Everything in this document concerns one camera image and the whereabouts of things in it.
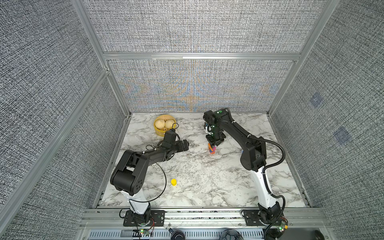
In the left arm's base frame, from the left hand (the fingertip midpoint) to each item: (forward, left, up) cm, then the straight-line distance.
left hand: (183, 145), depth 97 cm
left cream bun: (+18, +16, +2) cm, 24 cm away
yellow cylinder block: (-23, +6, -3) cm, 24 cm away
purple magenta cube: (-4, -19, 0) cm, 20 cm away
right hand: (-3, -19, +4) cm, 20 cm away
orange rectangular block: (-5, -19, -3) cm, 20 cm away
